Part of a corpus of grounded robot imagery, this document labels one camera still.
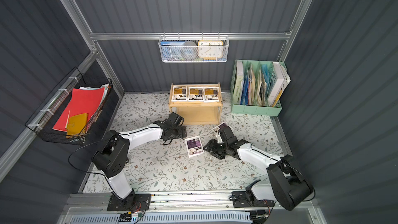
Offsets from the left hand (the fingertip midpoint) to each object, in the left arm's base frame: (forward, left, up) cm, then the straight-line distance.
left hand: (178, 133), depth 94 cm
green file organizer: (+23, -49, +17) cm, 57 cm away
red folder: (+1, +42, +28) cm, 51 cm away
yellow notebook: (-11, +41, +26) cm, 50 cm away
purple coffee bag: (-8, -9, -3) cm, 12 cm away
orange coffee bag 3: (+14, -20, +19) cm, 31 cm away
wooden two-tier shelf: (+9, -13, +17) cm, 23 cm away
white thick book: (+24, -63, +23) cm, 71 cm away
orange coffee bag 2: (+15, -11, +19) cm, 27 cm away
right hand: (-12, -18, +2) cm, 22 cm away
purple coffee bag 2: (+3, -23, -2) cm, 24 cm away
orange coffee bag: (+15, -2, +19) cm, 25 cm away
